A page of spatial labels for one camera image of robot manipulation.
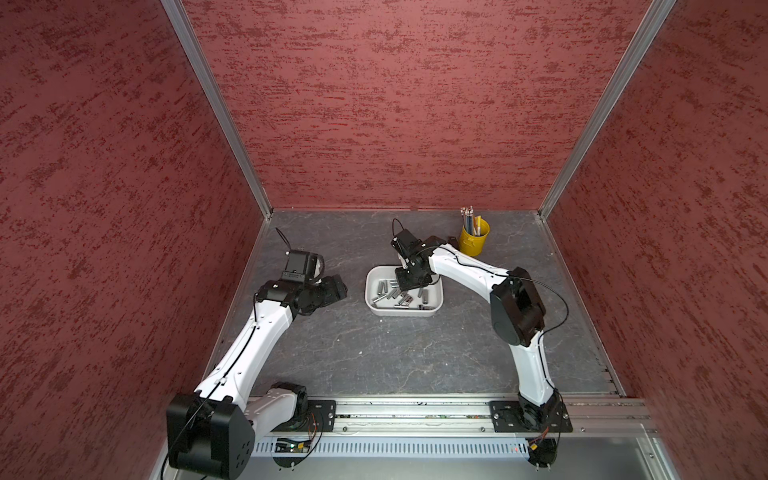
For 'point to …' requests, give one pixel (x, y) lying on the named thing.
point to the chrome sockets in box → (404, 299)
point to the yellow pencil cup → (473, 245)
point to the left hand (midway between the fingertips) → (334, 300)
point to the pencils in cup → (472, 224)
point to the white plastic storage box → (385, 307)
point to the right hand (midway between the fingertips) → (408, 288)
